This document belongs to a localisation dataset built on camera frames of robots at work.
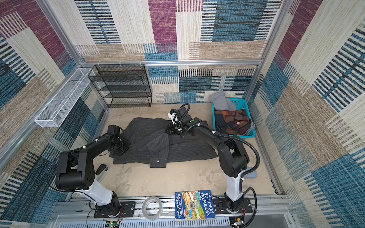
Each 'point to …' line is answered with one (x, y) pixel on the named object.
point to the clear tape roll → (151, 217)
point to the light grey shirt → (221, 102)
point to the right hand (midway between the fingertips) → (167, 132)
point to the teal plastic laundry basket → (240, 104)
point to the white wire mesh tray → (52, 114)
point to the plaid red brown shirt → (236, 122)
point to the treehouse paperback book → (194, 205)
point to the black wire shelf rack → (125, 85)
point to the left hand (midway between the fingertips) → (129, 144)
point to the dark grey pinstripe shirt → (149, 143)
